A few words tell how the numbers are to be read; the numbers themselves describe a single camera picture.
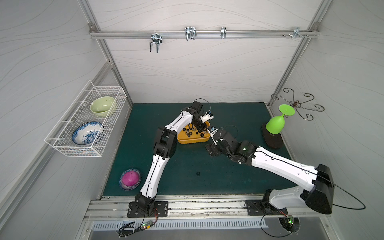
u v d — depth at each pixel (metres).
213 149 0.68
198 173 0.86
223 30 0.72
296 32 0.77
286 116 0.73
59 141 0.56
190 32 0.75
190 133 1.03
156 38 0.79
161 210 0.73
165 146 0.65
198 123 0.91
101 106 0.73
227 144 0.55
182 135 1.02
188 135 1.01
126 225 0.72
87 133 0.64
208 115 0.93
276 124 0.79
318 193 0.39
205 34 0.78
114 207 0.75
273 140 0.98
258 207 0.73
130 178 0.77
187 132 1.04
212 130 0.65
